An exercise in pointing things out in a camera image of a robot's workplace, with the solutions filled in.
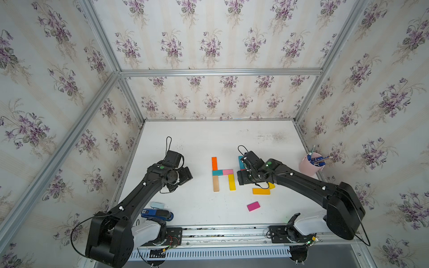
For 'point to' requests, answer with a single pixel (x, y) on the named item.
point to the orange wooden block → (214, 164)
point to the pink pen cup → (311, 163)
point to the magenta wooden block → (253, 206)
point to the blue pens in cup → (318, 161)
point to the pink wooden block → (227, 172)
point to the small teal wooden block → (217, 172)
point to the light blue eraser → (157, 205)
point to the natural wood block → (215, 183)
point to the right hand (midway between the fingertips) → (247, 177)
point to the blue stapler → (157, 214)
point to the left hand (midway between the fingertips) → (188, 180)
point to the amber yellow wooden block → (261, 191)
